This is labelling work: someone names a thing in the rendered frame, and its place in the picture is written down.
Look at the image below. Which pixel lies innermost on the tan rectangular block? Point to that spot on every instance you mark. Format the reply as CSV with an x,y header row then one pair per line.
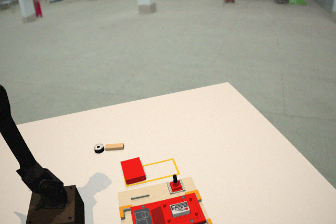
x,y
114,147

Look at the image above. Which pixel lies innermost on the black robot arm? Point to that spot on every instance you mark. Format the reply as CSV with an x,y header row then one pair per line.
x,y
38,179

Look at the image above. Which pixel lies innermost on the small black and silver toy wheel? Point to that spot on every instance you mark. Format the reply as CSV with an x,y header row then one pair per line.
x,y
98,148

